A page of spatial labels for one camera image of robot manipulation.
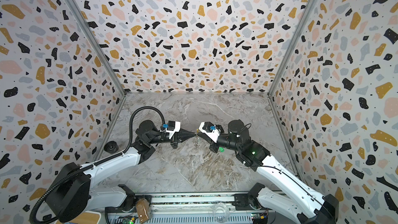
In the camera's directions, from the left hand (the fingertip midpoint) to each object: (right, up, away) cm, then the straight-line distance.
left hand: (196, 133), depth 66 cm
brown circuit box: (-24, -35, +4) cm, 43 cm away
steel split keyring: (0, -5, +3) cm, 6 cm away
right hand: (+1, +1, -1) cm, 2 cm away
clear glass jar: (+11, -38, +6) cm, 40 cm away
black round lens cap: (-45, -10, +14) cm, 48 cm away
